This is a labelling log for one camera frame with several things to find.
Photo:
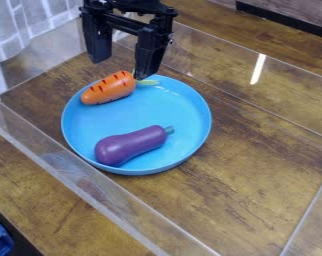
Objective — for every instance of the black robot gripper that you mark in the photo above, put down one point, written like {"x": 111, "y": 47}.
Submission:
{"x": 128, "y": 16}

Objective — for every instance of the orange toy carrot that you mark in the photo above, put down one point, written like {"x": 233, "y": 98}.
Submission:
{"x": 112, "y": 88}

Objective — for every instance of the blue round plastic tray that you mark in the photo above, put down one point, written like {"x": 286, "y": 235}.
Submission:
{"x": 136, "y": 125}

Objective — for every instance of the white patterned curtain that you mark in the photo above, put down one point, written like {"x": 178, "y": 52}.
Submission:
{"x": 28, "y": 18}

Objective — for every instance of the purple toy eggplant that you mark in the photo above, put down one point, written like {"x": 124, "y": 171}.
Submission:
{"x": 118, "y": 149}

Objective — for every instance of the dark baseboard strip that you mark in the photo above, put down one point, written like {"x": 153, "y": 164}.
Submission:
{"x": 279, "y": 18}

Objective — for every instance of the clear acrylic enclosure wall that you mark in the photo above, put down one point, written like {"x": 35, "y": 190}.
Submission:
{"x": 245, "y": 198}

